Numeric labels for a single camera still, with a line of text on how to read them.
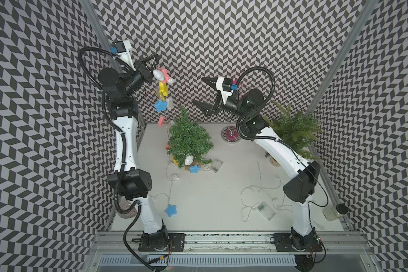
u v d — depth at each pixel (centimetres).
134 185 50
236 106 58
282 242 73
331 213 76
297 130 75
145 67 57
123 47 52
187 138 72
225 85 49
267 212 82
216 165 97
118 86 49
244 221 79
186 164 74
